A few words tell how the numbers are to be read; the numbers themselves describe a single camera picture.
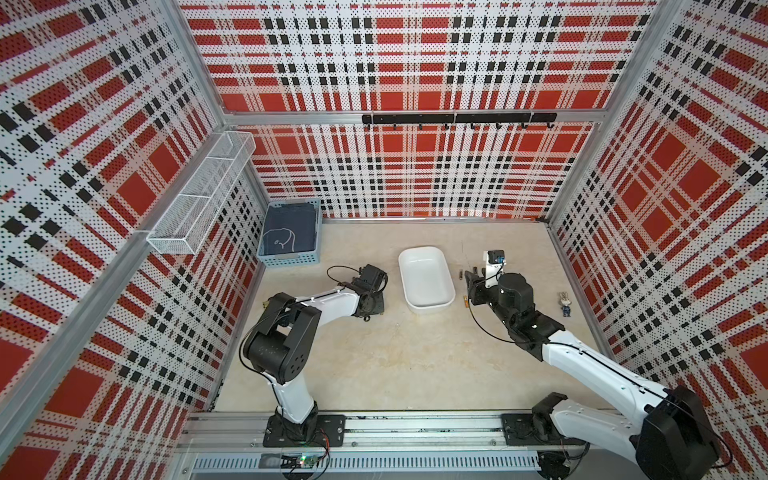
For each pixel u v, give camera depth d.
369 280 0.77
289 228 1.08
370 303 0.72
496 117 0.89
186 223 0.70
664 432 0.38
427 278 1.05
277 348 0.47
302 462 0.69
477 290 0.71
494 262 0.68
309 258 1.05
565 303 0.96
